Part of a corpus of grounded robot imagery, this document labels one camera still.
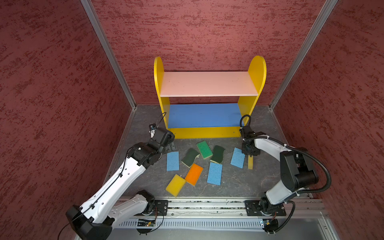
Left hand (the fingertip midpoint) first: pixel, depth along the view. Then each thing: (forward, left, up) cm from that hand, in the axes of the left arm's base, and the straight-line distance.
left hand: (163, 147), depth 75 cm
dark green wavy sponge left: (+3, -13, -19) cm, 23 cm away
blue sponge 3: (-6, -28, -19) cm, 34 cm away
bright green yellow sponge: (+9, -22, -19) cm, 31 cm away
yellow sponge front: (-14, -6, -18) cm, 23 cm away
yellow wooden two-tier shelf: (+19, -25, -1) cm, 31 cm away
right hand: (+6, -50, -17) cm, 53 cm away
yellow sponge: (-1, -49, -14) cm, 51 cm away
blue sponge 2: (+4, -44, -19) cm, 48 cm away
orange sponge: (-7, -16, -20) cm, 26 cm away
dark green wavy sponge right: (+6, -31, -18) cm, 36 cm away
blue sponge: (+1, -3, -19) cm, 19 cm away
